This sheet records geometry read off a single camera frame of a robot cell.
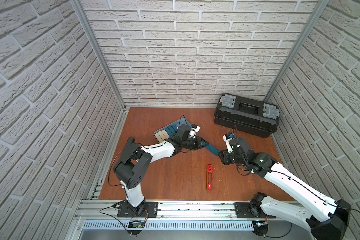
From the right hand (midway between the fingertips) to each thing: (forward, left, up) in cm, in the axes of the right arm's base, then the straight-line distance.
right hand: (224, 152), depth 77 cm
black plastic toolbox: (+25, -21, 0) cm, 32 cm away
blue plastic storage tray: (+23, +33, -11) cm, 42 cm away
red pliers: (-4, +6, -14) cm, 16 cm away
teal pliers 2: (+24, +31, -11) cm, 41 cm away
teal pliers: (+5, +5, -4) cm, 8 cm away
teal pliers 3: (+29, +26, -13) cm, 41 cm away
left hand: (+7, +6, -2) cm, 9 cm away
